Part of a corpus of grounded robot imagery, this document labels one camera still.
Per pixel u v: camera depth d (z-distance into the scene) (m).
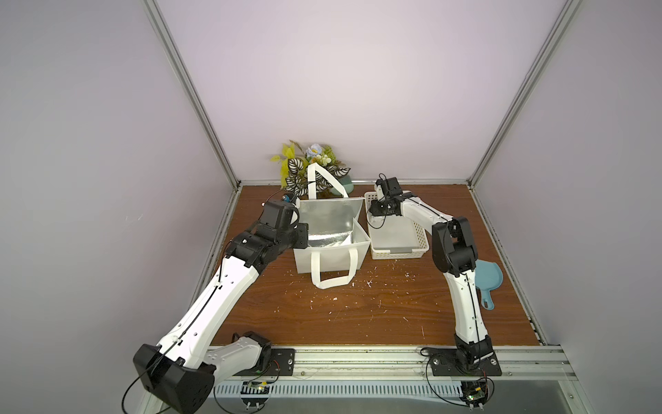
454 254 0.61
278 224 0.55
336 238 1.00
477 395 0.70
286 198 0.64
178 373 0.36
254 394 0.72
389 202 0.83
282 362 0.74
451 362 0.73
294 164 0.90
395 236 1.06
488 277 0.94
